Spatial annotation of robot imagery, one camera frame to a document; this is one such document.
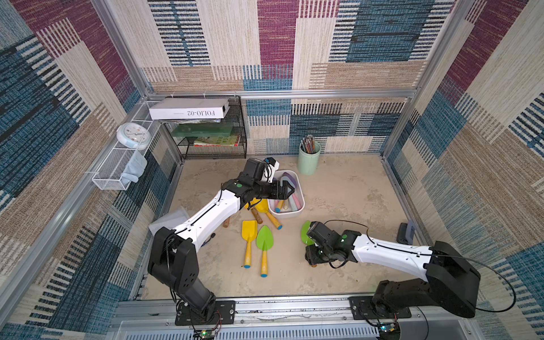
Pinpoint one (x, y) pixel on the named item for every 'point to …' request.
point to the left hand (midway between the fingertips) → (285, 188)
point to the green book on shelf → (202, 129)
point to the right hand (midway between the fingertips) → (309, 254)
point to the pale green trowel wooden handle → (226, 223)
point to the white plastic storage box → (287, 210)
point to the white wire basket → (108, 177)
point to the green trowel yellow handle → (265, 241)
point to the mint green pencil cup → (307, 163)
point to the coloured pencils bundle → (308, 144)
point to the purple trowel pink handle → (297, 202)
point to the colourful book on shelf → (219, 141)
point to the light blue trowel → (292, 199)
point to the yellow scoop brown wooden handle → (258, 219)
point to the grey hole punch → (405, 233)
